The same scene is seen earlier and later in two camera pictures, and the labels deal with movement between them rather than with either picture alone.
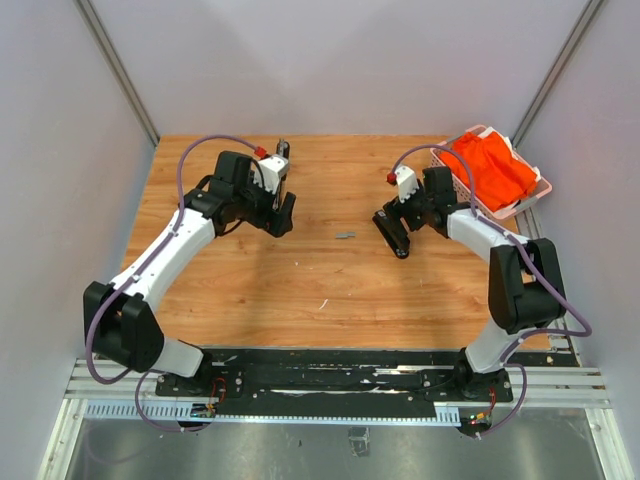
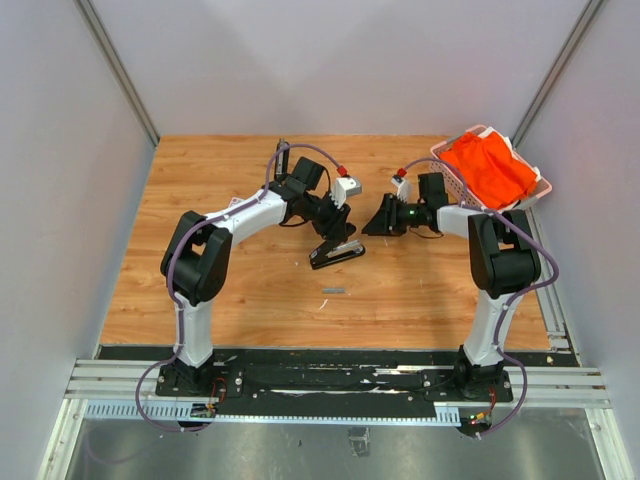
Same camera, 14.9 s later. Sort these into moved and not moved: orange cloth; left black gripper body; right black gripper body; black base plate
Moved: left black gripper body
Not moved: right black gripper body; orange cloth; black base plate
